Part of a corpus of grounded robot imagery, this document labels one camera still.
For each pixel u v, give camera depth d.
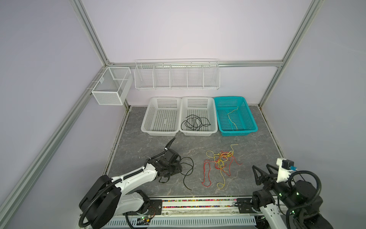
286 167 0.51
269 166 0.63
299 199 0.43
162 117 1.13
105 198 0.41
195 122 1.06
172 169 0.72
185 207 0.75
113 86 1.01
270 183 0.53
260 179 0.55
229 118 1.11
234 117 1.13
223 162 0.87
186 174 0.85
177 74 1.07
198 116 1.13
